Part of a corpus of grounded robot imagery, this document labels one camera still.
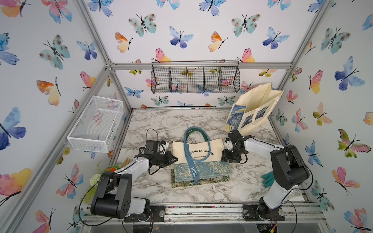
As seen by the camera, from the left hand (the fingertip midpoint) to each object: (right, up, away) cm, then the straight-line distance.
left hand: (178, 158), depth 87 cm
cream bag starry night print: (+41, +28, -4) cm, 50 cm away
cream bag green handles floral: (+13, -13, -5) cm, 19 cm away
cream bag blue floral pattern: (+10, -1, +1) cm, 10 cm away
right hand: (+30, -2, +4) cm, 30 cm away
